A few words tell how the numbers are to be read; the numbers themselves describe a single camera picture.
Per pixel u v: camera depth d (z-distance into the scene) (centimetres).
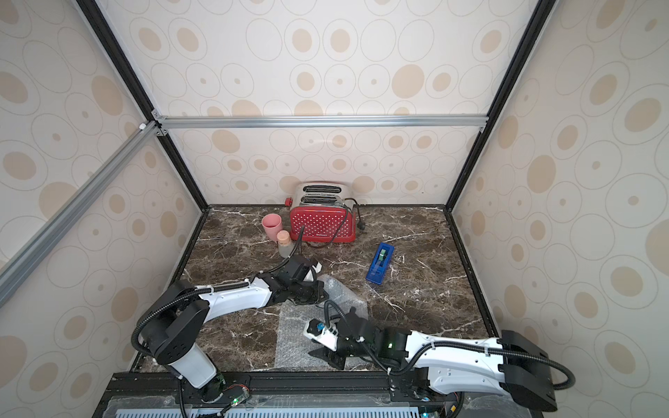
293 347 81
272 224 104
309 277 73
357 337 54
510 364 41
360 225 110
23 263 52
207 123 90
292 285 71
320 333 61
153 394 73
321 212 95
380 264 94
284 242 97
